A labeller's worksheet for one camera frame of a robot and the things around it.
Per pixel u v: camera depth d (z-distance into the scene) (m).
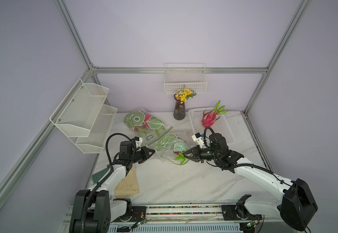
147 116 1.05
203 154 0.67
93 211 0.41
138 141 0.81
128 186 0.83
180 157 0.72
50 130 0.60
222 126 1.04
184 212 0.75
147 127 1.04
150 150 0.83
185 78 0.95
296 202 0.40
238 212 0.65
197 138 0.73
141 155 0.76
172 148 0.75
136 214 0.73
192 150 0.70
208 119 1.04
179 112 1.11
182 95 0.98
